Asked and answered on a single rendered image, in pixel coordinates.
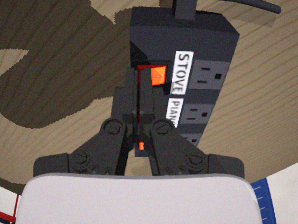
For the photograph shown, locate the dark grey power strip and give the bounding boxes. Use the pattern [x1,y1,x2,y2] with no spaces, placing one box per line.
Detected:
[130,0,240,157]

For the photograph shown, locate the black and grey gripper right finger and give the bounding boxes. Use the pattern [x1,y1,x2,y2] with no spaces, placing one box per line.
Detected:
[140,68,245,179]

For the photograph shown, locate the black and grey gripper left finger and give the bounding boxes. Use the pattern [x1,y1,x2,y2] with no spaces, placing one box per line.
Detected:
[33,68,138,178]

